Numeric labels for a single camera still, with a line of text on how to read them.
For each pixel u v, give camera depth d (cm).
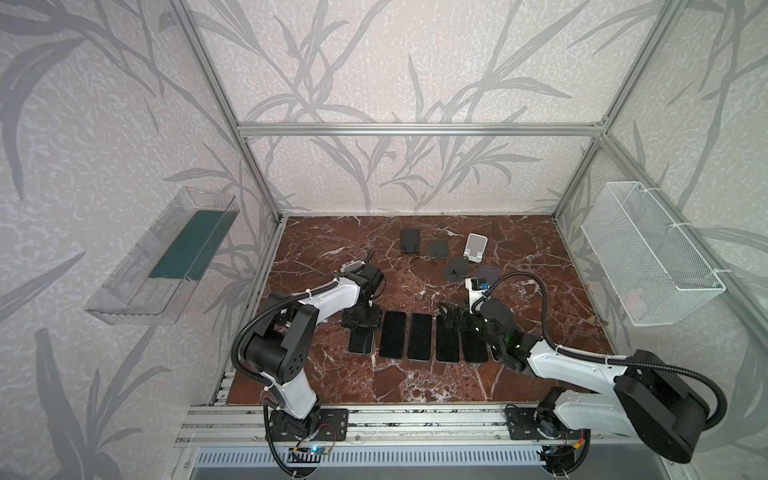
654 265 64
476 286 74
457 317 75
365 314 80
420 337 87
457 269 101
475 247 106
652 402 42
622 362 47
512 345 65
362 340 84
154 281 63
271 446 69
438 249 109
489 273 102
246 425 75
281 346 47
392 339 89
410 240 108
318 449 71
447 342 86
